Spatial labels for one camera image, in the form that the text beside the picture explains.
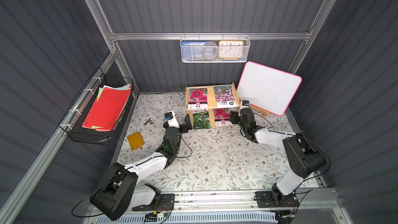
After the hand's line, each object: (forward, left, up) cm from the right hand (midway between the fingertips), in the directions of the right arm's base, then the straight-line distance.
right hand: (239, 111), depth 94 cm
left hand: (-10, +35, +8) cm, 37 cm away
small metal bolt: (0, +59, -11) cm, 60 cm away
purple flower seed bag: (+3, +10, +9) cm, 14 cm away
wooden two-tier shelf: (-4, +18, +9) cm, 21 cm away
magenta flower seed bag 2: (+2, +9, -9) cm, 13 cm away
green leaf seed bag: (0, +24, -9) cm, 25 cm away
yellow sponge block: (-15, +63, -11) cm, 66 cm away
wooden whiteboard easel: (+4, -20, -8) cm, 22 cm away
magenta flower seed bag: (+2, +25, +9) cm, 27 cm away
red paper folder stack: (-14, +66, +20) cm, 71 cm away
